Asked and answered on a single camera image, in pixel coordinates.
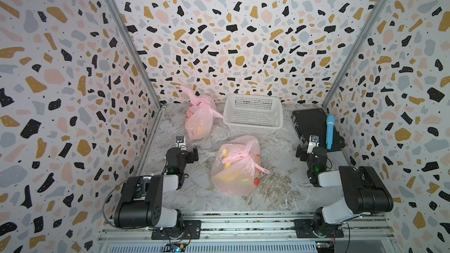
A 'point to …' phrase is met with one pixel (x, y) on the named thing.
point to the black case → (312, 123)
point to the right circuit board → (324, 246)
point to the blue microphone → (330, 121)
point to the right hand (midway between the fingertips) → (310, 145)
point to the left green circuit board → (176, 246)
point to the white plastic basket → (252, 113)
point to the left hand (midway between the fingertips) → (188, 146)
